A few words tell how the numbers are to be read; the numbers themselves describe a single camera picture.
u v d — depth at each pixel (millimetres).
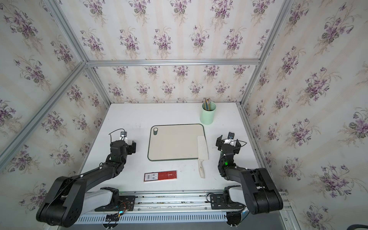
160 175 820
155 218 765
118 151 670
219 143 807
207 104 983
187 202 748
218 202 730
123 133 769
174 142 957
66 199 415
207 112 995
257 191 429
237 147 793
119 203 711
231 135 738
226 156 663
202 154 905
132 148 877
